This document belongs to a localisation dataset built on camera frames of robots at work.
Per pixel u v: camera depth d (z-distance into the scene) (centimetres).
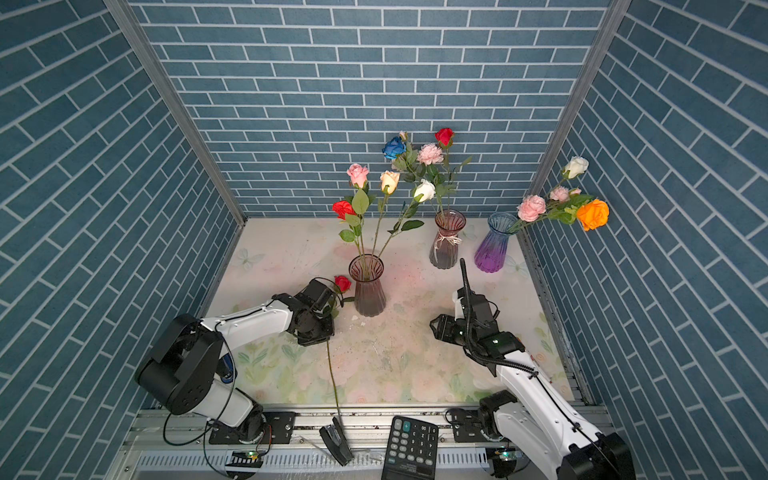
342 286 99
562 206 80
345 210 77
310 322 69
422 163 84
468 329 63
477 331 63
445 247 101
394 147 79
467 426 74
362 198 76
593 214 66
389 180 71
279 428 74
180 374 44
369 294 94
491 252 97
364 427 75
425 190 71
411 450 69
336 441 71
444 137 87
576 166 75
